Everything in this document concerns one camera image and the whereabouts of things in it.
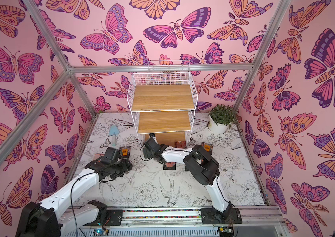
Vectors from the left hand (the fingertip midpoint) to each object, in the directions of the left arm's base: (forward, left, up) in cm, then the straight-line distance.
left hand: (129, 166), depth 85 cm
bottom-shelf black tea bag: (+18, -30, -5) cm, 35 cm away
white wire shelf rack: (+53, -17, +28) cm, 62 cm away
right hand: (+12, -9, -3) cm, 15 cm away
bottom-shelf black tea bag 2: (+3, -23, -6) cm, 24 cm away
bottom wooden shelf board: (+22, -22, -3) cm, 31 cm away
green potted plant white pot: (+27, -55, +12) cm, 62 cm away
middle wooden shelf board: (+18, -20, +18) cm, 33 cm away
